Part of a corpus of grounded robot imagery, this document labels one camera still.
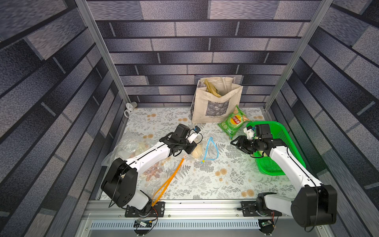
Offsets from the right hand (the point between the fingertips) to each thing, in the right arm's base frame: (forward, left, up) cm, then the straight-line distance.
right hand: (233, 143), depth 83 cm
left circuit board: (-38, +48, -14) cm, 63 cm away
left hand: (+1, +22, 0) cm, 22 cm away
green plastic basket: (+15, -36, -7) cm, 40 cm away
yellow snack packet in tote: (+34, +12, +13) cm, 38 cm away
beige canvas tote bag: (+26, +15, +3) cm, 30 cm away
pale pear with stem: (-4, +21, -4) cm, 21 cm away
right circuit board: (-37, -14, -18) cm, 44 cm away
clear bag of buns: (+2, +15, -13) cm, 20 cm away
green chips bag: (+17, -4, -5) cm, 19 cm away
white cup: (+38, +76, -9) cm, 86 cm away
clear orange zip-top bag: (-17, +46, -12) cm, 51 cm away
